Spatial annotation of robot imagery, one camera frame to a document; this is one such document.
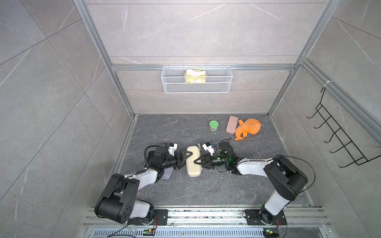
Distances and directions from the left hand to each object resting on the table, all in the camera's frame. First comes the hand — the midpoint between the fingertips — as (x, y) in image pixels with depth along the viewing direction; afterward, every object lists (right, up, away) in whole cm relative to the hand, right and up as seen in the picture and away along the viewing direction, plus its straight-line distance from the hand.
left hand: (192, 155), depth 83 cm
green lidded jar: (+16, +17, +25) cm, 34 cm away
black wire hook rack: (+67, +4, -25) cm, 72 cm away
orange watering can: (+42, +17, +21) cm, 50 cm away
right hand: (+2, -4, -3) cm, 6 cm away
